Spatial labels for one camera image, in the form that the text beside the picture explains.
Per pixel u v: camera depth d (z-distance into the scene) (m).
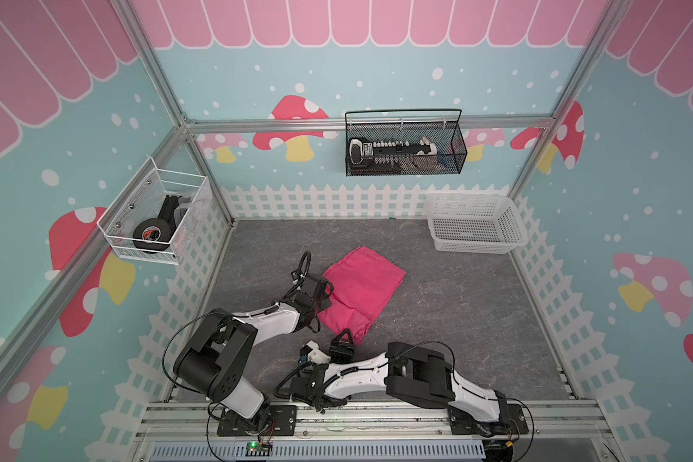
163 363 0.44
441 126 0.90
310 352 0.78
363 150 0.89
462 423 0.73
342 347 0.76
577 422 0.75
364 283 1.01
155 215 0.74
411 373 0.54
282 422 0.75
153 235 0.69
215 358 0.45
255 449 0.73
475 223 1.29
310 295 0.73
